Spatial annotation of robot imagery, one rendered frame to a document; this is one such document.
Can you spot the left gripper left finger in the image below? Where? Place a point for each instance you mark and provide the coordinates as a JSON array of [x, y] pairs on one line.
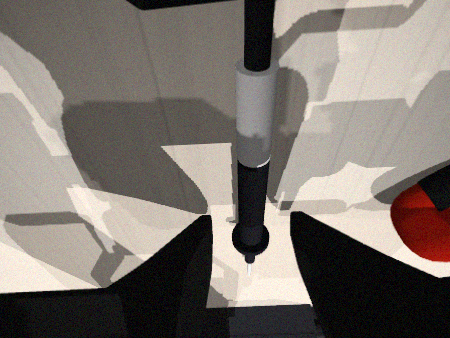
[[165, 297]]

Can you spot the red and black screwdriver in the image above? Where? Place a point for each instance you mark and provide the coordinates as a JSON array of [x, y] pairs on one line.
[[421, 216]]

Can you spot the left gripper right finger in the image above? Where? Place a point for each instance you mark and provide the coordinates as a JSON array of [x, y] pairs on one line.
[[359, 292]]

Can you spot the black tester probe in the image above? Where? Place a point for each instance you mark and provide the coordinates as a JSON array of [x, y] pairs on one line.
[[256, 81]]

